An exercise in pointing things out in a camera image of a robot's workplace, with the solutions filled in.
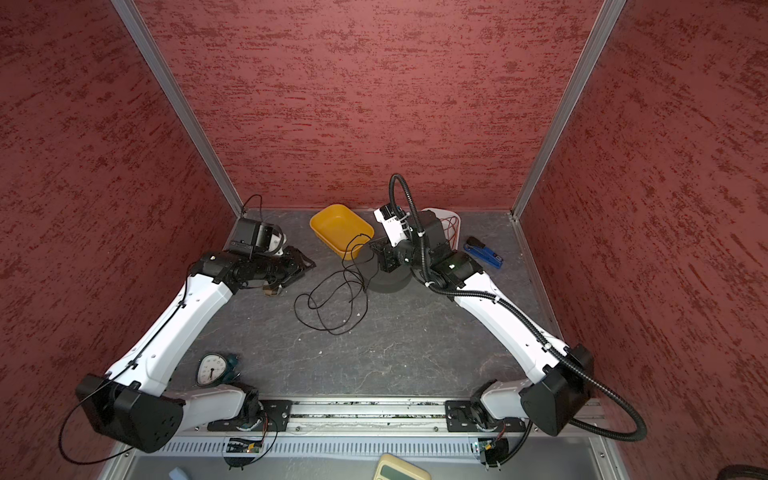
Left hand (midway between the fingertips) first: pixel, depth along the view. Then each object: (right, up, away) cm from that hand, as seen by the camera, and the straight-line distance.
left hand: (311, 274), depth 76 cm
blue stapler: (+52, +5, +28) cm, 59 cm away
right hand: (+16, +6, -4) cm, 17 cm away
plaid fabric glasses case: (-18, -7, +17) cm, 26 cm away
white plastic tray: (+42, +20, +46) cm, 65 cm away
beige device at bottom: (+21, -43, -10) cm, 49 cm away
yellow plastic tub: (+1, +12, +39) cm, 41 cm away
